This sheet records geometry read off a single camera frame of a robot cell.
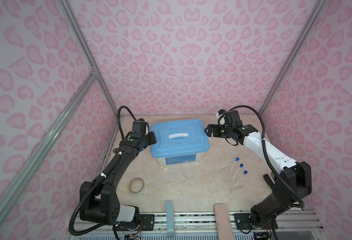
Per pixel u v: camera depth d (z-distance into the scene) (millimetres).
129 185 839
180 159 879
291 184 434
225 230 690
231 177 881
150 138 761
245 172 739
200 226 723
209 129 768
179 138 859
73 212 359
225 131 707
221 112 770
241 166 766
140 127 652
